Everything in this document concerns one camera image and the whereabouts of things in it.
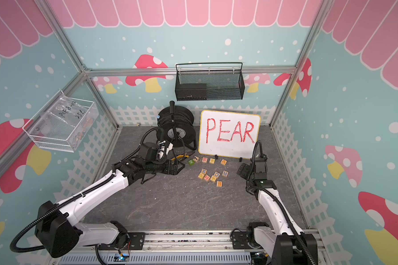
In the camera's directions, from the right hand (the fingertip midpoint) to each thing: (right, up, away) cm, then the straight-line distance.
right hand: (246, 168), depth 87 cm
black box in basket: (-29, +42, +4) cm, 51 cm away
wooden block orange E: (-14, -10, +5) cm, 17 cm away
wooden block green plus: (-18, +2, +13) cm, 22 cm away
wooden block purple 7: (-28, +4, +16) cm, 32 cm away
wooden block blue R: (-10, -4, +8) cm, 13 cm away
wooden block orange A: (-11, +2, +13) cm, 17 cm away
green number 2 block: (-30, +1, +13) cm, 33 cm away
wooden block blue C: (-15, -5, +8) cm, 18 cm away
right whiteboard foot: (0, +3, +15) cm, 15 cm away
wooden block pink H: (-21, -7, +7) cm, 23 cm away
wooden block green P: (-24, -5, +8) cm, 26 cm away
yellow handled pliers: (-37, +5, +16) cm, 41 cm away
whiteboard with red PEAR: (-8, +19, +10) cm, 23 cm away
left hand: (-35, +2, -8) cm, 36 cm away
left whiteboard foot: (-15, +5, +15) cm, 22 cm away
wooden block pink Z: (-22, +3, +15) cm, 27 cm away
